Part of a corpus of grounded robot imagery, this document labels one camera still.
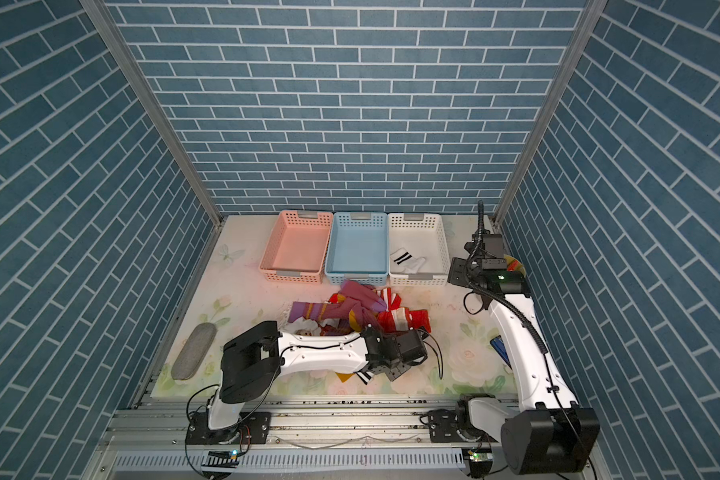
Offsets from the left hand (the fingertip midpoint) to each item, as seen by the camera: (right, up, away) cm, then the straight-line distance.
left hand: (404, 363), depth 82 cm
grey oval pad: (-60, +3, +1) cm, 60 cm away
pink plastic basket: (-39, +32, +31) cm, 59 cm away
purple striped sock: (-28, +12, +11) cm, 33 cm away
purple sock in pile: (-13, +16, +10) cm, 23 cm away
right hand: (+17, +26, -3) cm, 31 cm away
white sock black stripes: (+3, +27, +25) cm, 37 cm away
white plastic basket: (+10, +37, +32) cm, 50 cm away
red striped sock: (-3, +15, +13) cm, 20 cm away
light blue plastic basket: (-15, +32, +28) cm, 45 cm away
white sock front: (-11, -3, -2) cm, 12 cm away
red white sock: (0, +10, +9) cm, 13 cm away
